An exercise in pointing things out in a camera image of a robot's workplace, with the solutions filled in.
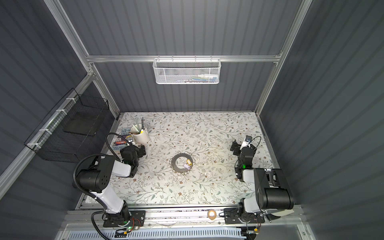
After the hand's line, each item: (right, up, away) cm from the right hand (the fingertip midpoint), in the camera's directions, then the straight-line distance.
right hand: (245, 142), depth 90 cm
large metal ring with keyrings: (-44, -13, +3) cm, 47 cm away
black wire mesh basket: (-90, +7, -16) cm, 91 cm away
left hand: (-71, -3, +6) cm, 72 cm away
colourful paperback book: (-81, +2, +15) cm, 82 cm away
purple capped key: (-36, -15, +1) cm, 39 cm away
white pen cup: (-67, +5, +6) cm, 67 cm away
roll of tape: (-22, -36, -16) cm, 45 cm away
